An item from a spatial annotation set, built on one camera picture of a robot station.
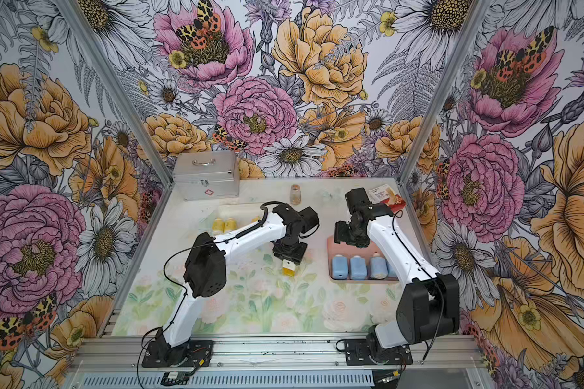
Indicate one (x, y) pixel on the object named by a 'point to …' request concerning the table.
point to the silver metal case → (200, 176)
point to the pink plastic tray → (338, 249)
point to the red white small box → (384, 194)
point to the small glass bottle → (295, 194)
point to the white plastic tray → (222, 218)
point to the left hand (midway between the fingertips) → (287, 264)
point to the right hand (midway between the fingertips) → (344, 244)
